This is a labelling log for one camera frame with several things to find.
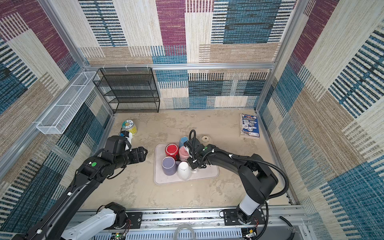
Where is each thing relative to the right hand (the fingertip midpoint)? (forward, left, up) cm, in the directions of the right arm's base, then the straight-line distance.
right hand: (195, 162), depth 88 cm
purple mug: (-3, +14, +4) cm, 15 cm away
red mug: (+7, +13, +3) cm, 15 cm away
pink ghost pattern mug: (+1, +6, +8) cm, 10 cm away
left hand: (-1, +26, +18) cm, 31 cm away
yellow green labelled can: (+27, +43, +4) cm, 51 cm away
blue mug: (+11, +7, +7) cm, 15 cm away
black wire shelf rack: (+51, +46, +14) cm, 70 cm away
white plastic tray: (+8, +22, -4) cm, 24 cm away
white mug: (-7, +6, +5) cm, 11 cm away
